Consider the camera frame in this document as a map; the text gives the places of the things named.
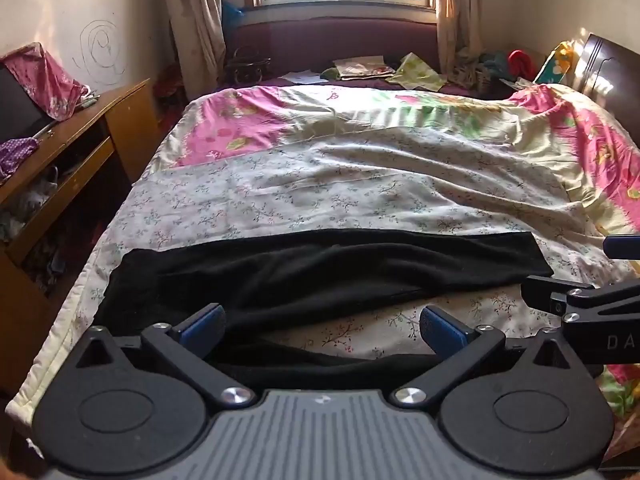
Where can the pink floral cloth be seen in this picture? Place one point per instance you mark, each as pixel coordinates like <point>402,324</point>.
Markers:
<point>50,80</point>

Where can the dark red cloth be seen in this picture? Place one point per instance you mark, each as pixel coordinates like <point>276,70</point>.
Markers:
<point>167,85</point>

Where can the purple dotted cloth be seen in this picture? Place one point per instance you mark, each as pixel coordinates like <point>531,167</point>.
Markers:
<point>17,152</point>

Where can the dark handbag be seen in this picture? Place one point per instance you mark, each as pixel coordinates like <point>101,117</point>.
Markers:
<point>247,67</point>

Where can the dark mixed clothes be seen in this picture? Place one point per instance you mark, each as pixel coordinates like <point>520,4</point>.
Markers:
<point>47,260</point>

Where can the dark green cloth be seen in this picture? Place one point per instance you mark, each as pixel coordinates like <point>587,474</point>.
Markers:
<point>330,74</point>

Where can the pile of mixed clothes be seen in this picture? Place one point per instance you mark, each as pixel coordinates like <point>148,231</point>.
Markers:
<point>480,70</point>

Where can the wooden desk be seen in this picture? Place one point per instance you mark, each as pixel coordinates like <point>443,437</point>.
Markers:
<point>125,125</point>

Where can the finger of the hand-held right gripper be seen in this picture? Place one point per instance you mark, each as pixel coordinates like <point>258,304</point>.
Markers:
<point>545,294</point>
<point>620,247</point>

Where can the open book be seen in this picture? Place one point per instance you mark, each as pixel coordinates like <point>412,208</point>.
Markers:
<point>360,67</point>

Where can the green yellow cloth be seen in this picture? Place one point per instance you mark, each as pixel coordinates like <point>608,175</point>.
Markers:
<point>417,75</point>

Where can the crumpled grey clothes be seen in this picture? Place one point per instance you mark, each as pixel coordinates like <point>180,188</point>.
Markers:
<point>30,197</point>

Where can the dark wooden headboard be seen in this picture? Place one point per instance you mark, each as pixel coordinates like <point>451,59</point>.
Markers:
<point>615,75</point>

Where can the white papers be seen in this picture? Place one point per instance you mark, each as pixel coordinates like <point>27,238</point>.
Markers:
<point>302,77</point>

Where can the black monitor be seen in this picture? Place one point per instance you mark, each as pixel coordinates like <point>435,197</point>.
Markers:
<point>15,105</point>

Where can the yellow green printed box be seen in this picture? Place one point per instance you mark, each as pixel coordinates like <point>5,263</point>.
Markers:
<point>557,65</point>

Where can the white floral bed sheet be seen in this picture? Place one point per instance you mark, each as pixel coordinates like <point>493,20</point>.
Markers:
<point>350,195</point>

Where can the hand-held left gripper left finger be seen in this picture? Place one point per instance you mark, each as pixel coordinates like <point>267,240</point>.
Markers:
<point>202,331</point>

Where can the black pants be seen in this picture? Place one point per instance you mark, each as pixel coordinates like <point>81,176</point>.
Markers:
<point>300,270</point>

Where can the beige curtain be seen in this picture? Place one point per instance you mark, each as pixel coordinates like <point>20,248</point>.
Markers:
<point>457,20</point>
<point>195,25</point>

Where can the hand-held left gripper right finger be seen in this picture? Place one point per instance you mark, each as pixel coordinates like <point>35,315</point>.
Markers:
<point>440,332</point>

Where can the pink yellow printed quilt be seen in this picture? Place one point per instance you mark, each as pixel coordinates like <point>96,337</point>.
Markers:
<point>400,110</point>

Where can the red plastic object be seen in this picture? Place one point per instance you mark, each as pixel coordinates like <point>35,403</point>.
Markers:
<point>520,62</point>

